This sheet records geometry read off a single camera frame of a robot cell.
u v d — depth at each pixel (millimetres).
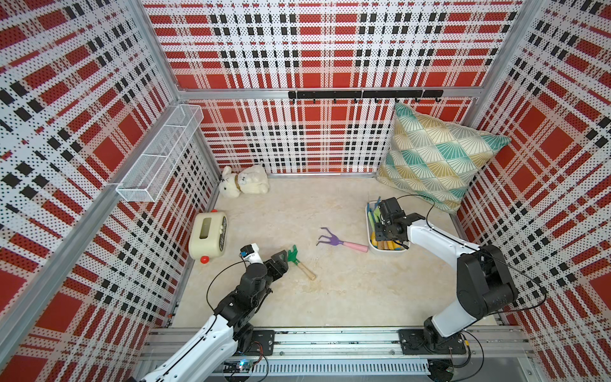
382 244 909
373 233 849
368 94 886
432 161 913
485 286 448
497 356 734
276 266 725
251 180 1053
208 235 884
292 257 930
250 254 719
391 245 782
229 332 547
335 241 961
